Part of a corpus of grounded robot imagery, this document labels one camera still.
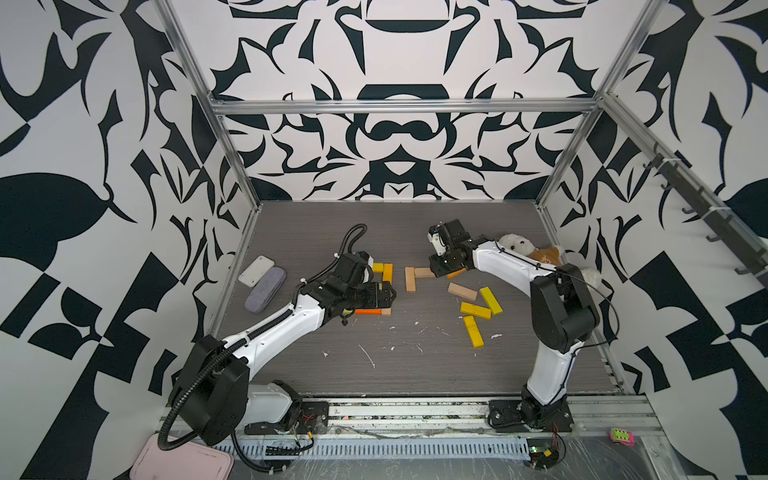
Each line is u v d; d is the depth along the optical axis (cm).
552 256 97
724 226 55
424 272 98
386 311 91
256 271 100
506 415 74
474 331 87
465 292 96
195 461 68
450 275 94
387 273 99
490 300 94
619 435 70
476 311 91
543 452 71
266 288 93
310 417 73
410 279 98
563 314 50
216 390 41
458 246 71
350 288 69
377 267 98
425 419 76
